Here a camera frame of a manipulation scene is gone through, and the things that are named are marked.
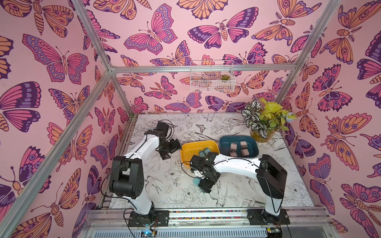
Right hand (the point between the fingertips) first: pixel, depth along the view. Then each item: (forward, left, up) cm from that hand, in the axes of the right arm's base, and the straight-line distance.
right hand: (208, 184), depth 82 cm
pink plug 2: (+26, -18, -2) cm, 32 cm away
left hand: (+18, +17, +6) cm, 26 cm away
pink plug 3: (+20, -17, -1) cm, 26 cm away
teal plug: (+22, 0, -1) cm, 22 cm away
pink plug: (+27, -25, -2) cm, 37 cm away
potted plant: (+31, -32, +21) cm, 49 cm away
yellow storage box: (+23, +13, -3) cm, 26 cm away
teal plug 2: (+7, +4, +22) cm, 23 cm away
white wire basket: (+59, -3, +31) cm, 66 cm away
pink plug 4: (+21, -24, 0) cm, 32 cm away
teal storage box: (+27, -12, -3) cm, 30 cm away
